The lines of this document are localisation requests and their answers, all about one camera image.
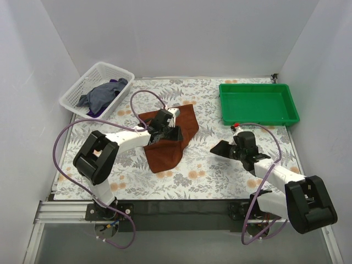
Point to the grey cloth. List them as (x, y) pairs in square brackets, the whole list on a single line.
[(101, 94)]

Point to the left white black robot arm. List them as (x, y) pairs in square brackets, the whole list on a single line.
[(96, 158)]

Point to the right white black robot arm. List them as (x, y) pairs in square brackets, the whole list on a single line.
[(303, 201)]

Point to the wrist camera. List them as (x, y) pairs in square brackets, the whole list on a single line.
[(242, 138), (165, 118)]

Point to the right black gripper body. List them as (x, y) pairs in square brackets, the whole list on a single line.
[(231, 151)]

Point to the aluminium frame rail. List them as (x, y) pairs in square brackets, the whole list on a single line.
[(61, 212)]

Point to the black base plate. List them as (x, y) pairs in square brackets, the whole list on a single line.
[(95, 212), (238, 209)]

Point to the white plastic basket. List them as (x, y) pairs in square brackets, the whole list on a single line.
[(98, 92)]

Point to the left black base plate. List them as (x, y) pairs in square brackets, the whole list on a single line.
[(95, 212)]

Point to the green plastic tray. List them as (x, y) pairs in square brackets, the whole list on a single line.
[(265, 104)]

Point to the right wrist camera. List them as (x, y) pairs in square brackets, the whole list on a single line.
[(242, 138)]

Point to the floral table mat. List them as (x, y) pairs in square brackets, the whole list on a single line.
[(199, 175)]

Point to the brown towel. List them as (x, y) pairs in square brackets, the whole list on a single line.
[(167, 154)]

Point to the purple cloth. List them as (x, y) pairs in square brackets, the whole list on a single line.
[(94, 113)]

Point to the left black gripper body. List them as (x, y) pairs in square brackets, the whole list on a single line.
[(167, 132)]

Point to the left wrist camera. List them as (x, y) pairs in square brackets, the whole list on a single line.
[(165, 118)]

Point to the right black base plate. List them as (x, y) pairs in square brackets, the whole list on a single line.
[(238, 209)]

